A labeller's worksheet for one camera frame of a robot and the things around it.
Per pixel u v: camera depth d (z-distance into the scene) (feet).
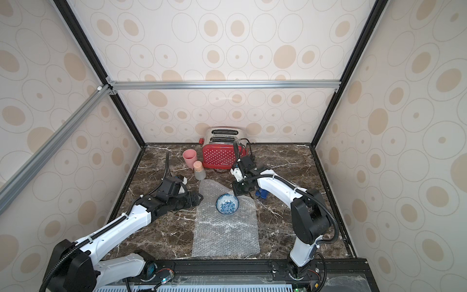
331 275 2.40
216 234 2.73
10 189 1.67
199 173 3.25
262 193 3.07
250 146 3.29
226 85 3.06
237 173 2.71
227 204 3.02
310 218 1.51
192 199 2.42
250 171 2.17
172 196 2.14
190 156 3.40
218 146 3.17
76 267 1.26
